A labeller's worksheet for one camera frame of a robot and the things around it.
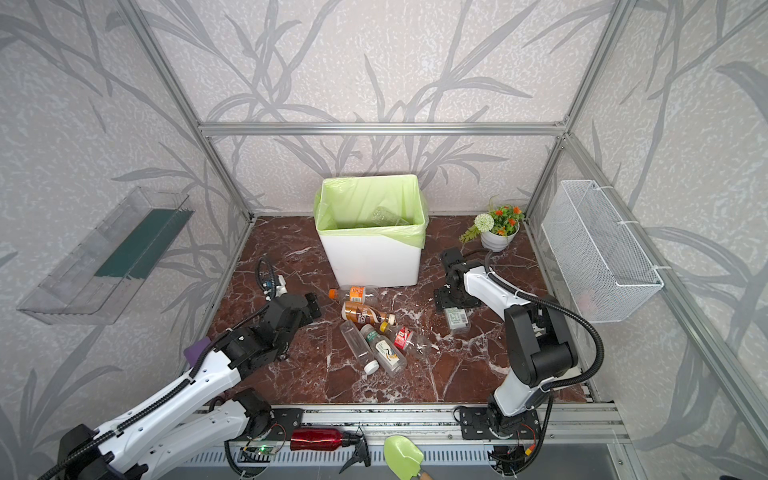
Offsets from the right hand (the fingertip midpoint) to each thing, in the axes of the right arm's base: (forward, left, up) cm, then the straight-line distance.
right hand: (454, 294), depth 93 cm
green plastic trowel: (-41, +16, -3) cm, 44 cm away
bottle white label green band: (-18, +21, +2) cm, 27 cm away
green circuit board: (-40, +52, -5) cm, 66 cm away
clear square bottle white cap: (-17, +28, +3) cm, 33 cm away
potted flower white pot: (+20, -15, +9) cm, 27 cm away
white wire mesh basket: (-12, -27, +30) cm, 42 cm away
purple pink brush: (-16, +77, -3) cm, 79 cm away
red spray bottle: (-38, +35, +1) cm, 51 cm away
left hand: (-6, +41, +12) cm, 43 cm away
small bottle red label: (-15, +16, +2) cm, 21 cm away
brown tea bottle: (-7, +29, +1) cm, 29 cm away
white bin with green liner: (+5, +23, +26) cm, 36 cm away
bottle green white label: (-8, 0, -1) cm, 8 cm away
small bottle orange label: (-1, +30, +2) cm, 30 cm away
